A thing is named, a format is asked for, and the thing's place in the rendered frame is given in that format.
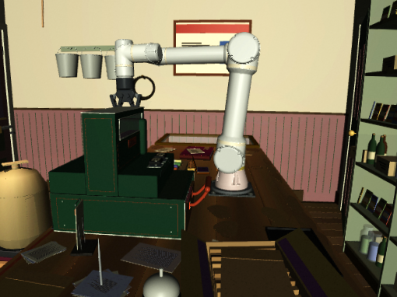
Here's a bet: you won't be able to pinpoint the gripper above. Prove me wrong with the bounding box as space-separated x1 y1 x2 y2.
109 76 143 109

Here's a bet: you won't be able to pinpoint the grey register keys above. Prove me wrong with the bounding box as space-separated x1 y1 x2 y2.
146 155 170 170

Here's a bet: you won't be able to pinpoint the maroon mat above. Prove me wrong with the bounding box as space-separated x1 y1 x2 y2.
179 145 216 161

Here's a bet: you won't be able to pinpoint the green cash register body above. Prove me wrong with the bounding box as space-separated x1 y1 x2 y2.
47 106 195 240

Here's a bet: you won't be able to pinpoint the green cash register drawer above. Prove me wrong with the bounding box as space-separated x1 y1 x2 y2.
184 180 196 232

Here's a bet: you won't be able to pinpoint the grey metal pail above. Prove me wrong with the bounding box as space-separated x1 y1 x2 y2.
54 52 79 79
104 54 118 81
79 54 104 79

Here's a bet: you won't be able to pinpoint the brown glass display case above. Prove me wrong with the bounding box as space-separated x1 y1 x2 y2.
154 132 259 150

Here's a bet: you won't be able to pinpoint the black plate stand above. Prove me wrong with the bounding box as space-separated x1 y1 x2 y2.
70 198 99 257

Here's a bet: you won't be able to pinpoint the tan round jug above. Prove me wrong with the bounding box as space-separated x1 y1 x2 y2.
0 159 53 253

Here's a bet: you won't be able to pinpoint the grey receipt spike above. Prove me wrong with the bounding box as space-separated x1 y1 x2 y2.
97 237 104 287

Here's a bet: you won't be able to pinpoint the blue grey paper pile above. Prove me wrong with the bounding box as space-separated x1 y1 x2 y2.
70 267 135 297

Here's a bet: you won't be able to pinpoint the grey dome bell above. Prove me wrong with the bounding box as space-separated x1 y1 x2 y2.
142 267 181 297

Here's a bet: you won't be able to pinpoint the brown wooden crate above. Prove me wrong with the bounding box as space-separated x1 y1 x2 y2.
181 226 357 297

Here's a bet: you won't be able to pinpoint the large green bottle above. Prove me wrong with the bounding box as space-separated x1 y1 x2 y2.
367 132 378 166

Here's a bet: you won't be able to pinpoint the green shelf unit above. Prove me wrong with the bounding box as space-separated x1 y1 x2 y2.
337 0 397 297

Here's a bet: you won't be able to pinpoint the dark brown box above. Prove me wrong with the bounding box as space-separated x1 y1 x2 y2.
374 154 397 178

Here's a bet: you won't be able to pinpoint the pale glass jars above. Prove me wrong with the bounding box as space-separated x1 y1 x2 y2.
359 224 385 263

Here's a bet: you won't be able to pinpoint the green cylinder post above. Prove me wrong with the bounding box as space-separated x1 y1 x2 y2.
138 118 148 156

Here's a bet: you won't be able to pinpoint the green wall rail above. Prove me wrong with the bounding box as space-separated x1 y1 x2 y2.
59 45 117 53

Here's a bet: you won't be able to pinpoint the red framed wall poster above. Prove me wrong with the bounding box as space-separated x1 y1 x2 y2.
173 19 253 77

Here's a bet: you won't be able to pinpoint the orange drawer handle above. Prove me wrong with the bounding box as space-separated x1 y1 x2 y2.
188 177 213 208

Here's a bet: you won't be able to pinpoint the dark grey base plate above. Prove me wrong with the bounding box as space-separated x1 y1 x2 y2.
208 184 256 198

